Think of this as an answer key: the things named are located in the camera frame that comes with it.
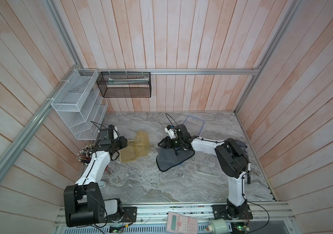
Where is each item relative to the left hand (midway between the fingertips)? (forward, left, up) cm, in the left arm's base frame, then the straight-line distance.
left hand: (125, 142), depth 88 cm
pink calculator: (-41, -31, -11) cm, 52 cm away
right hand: (+3, -22, -6) cm, 23 cm away
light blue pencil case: (-22, +11, -10) cm, 27 cm away
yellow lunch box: (+5, -9, -12) cm, 16 cm away
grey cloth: (+2, -75, -5) cm, 75 cm away
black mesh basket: (+42, +5, +13) cm, 44 cm away
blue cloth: (-6, -26, -10) cm, 28 cm away
